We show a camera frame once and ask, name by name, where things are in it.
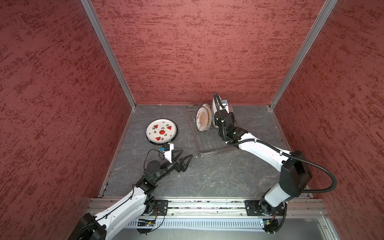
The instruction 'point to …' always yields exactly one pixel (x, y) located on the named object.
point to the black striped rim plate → (170, 140)
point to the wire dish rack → (209, 143)
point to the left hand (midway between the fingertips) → (188, 156)
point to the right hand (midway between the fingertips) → (223, 113)
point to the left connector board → (143, 222)
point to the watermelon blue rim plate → (161, 131)
